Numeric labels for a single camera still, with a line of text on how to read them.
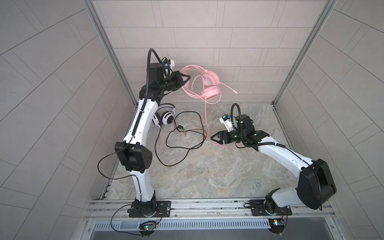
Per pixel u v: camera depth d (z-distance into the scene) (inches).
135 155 18.3
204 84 31.0
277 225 27.0
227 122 28.9
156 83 22.7
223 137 27.4
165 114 38.5
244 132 24.8
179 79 25.3
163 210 28.0
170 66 23.6
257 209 27.9
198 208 28.5
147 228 25.3
